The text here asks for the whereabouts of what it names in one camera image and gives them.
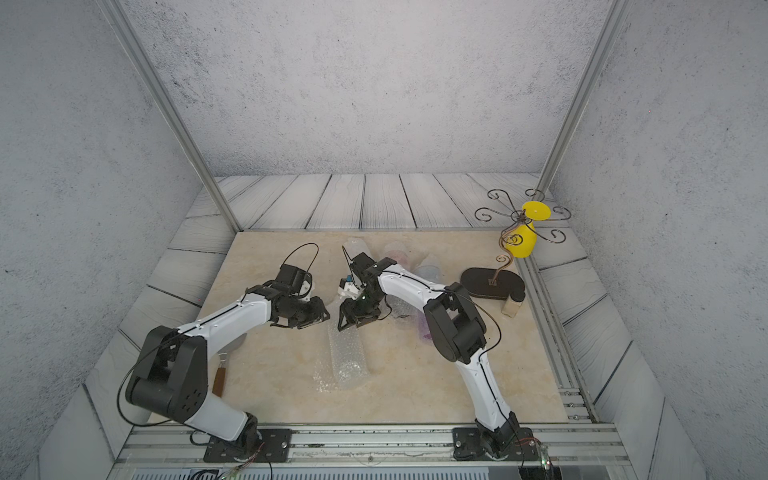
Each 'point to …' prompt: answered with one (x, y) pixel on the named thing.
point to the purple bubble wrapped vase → (430, 268)
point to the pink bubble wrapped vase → (401, 255)
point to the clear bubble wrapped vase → (355, 247)
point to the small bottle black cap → (513, 302)
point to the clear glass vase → (347, 360)
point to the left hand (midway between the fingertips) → (330, 316)
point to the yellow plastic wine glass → (521, 241)
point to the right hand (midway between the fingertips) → (349, 328)
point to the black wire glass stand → (496, 282)
